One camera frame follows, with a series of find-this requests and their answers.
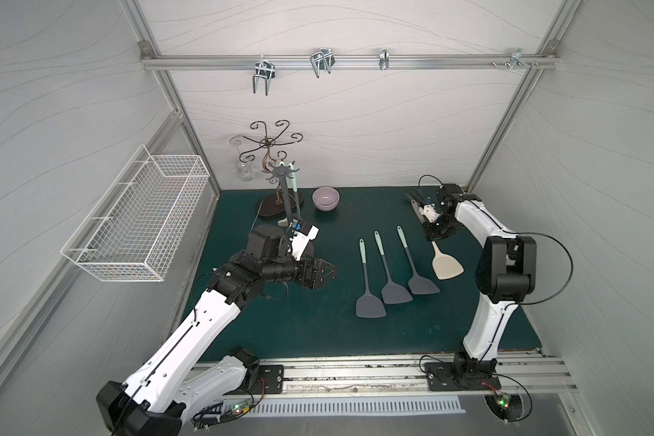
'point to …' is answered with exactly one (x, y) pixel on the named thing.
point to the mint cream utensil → (283, 222)
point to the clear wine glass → (245, 169)
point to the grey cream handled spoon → (445, 265)
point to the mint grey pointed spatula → (292, 177)
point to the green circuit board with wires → (207, 417)
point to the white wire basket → (131, 230)
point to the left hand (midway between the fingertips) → (326, 267)
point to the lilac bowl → (325, 198)
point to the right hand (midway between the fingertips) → (433, 236)
